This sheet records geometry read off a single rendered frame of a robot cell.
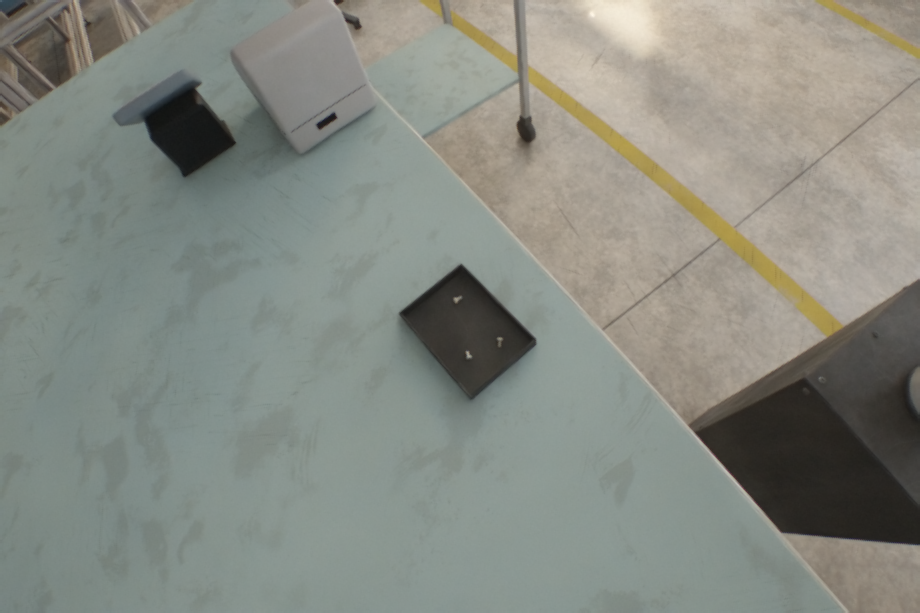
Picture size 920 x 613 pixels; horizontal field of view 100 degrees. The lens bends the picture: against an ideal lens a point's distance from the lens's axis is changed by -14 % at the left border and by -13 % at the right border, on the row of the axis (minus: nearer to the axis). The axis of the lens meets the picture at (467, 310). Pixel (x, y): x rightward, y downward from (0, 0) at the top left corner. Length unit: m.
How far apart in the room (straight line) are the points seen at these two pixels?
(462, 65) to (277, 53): 1.35
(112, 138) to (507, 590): 0.86
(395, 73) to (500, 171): 0.55
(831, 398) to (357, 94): 0.69
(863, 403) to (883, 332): 0.10
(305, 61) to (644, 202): 1.43
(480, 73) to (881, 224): 1.57
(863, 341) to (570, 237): 1.14
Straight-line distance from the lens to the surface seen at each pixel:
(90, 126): 1.00
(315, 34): 0.57
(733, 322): 1.64
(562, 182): 1.81
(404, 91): 1.81
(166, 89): 0.65
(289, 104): 0.59
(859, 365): 0.70
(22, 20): 2.36
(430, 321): 0.44
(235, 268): 0.58
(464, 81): 1.78
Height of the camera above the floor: 1.40
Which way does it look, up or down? 65 degrees down
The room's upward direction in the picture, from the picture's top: 20 degrees counter-clockwise
